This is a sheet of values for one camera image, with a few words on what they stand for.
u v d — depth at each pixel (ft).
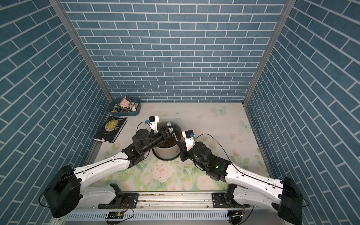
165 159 2.83
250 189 1.55
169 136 2.21
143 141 1.89
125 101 3.66
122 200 2.23
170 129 2.36
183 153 2.04
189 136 1.96
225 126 3.48
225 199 2.16
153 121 2.27
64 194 1.33
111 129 3.34
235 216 2.31
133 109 3.57
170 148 2.49
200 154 1.70
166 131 2.23
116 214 2.37
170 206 2.40
